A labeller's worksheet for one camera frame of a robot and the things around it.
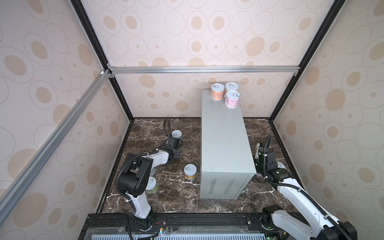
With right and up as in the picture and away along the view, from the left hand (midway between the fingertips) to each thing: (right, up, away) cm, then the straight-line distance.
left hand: (176, 147), depth 98 cm
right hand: (+42, -3, -14) cm, 44 cm away
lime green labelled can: (-11, -19, -17) cm, 27 cm away
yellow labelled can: (+64, -10, -8) cm, 65 cm away
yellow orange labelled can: (+9, -12, -13) cm, 20 cm away
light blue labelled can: (0, +9, +5) cm, 11 cm away
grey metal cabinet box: (+25, -2, -41) cm, 47 cm away
